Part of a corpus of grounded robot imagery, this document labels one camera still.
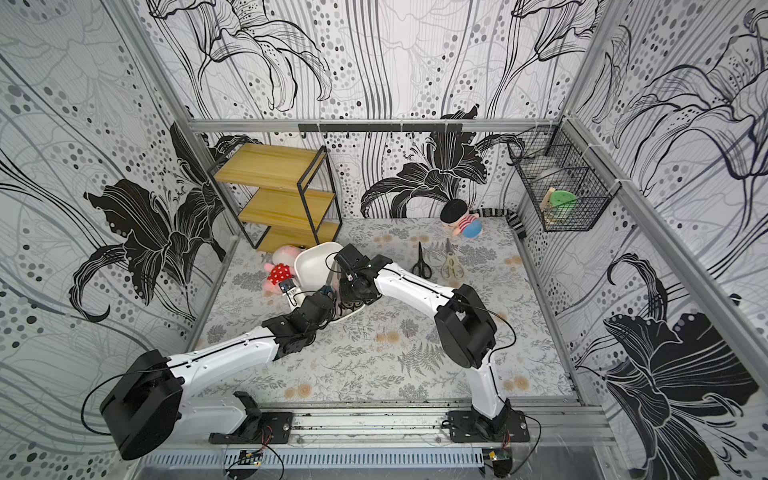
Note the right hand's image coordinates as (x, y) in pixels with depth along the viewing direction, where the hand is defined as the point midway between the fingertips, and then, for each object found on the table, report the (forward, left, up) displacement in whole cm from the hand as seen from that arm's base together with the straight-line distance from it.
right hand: (350, 292), depth 89 cm
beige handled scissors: (+15, -34, -8) cm, 38 cm away
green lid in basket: (+14, -59, +23) cm, 65 cm away
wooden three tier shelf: (+34, +26, +10) cm, 44 cm away
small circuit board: (-41, +22, -10) cm, 47 cm away
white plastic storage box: (+8, +11, +2) cm, 14 cm away
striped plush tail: (+41, -58, -7) cm, 71 cm away
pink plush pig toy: (+10, +24, -2) cm, 26 cm away
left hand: (-4, +8, 0) cm, 9 cm away
